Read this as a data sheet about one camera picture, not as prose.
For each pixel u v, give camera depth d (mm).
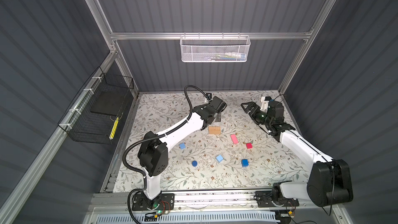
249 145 923
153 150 494
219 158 855
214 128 991
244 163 860
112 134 670
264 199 738
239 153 893
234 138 962
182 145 929
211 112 644
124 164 451
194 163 851
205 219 771
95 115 722
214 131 980
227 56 914
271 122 654
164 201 725
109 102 764
